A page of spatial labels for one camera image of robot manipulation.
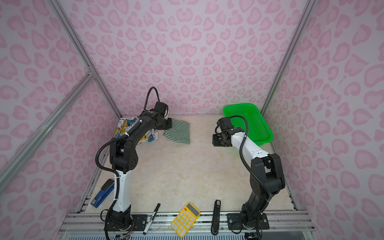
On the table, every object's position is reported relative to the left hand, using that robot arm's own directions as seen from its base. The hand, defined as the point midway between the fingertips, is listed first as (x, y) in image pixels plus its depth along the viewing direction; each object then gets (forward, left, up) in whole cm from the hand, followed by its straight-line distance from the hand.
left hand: (171, 123), depth 99 cm
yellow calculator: (-54, -11, -11) cm, 56 cm away
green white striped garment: (-3, -5, -6) cm, 9 cm away
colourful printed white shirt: (+7, +36, -8) cm, 37 cm away
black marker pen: (-53, +6, -11) cm, 55 cm away
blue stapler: (-40, +34, -11) cm, 53 cm away
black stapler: (-57, -24, -7) cm, 63 cm away
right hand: (-15, -28, 0) cm, 32 cm away
